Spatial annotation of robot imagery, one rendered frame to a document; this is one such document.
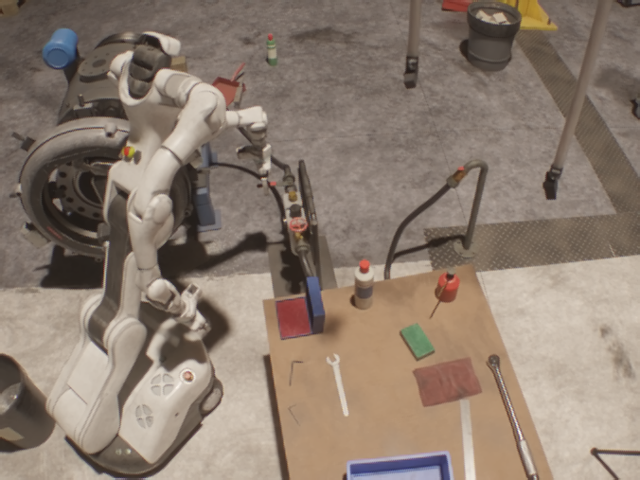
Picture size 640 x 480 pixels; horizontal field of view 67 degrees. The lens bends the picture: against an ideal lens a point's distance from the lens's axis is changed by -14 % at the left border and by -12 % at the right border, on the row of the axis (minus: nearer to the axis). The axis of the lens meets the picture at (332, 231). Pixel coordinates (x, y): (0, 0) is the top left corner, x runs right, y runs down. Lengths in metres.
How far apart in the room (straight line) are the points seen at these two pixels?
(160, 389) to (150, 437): 0.19
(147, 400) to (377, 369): 0.84
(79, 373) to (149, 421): 0.31
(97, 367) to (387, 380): 1.02
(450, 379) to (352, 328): 0.39
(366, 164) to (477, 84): 1.16
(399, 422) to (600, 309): 1.36
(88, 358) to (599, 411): 2.08
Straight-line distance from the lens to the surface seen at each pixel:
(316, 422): 1.78
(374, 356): 1.88
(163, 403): 2.03
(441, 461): 1.71
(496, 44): 3.98
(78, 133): 2.16
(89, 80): 2.61
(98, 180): 2.24
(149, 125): 1.63
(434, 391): 1.83
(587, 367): 2.60
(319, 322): 1.86
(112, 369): 1.97
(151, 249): 1.52
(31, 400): 2.39
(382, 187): 3.03
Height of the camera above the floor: 2.13
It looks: 49 degrees down
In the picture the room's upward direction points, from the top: 3 degrees counter-clockwise
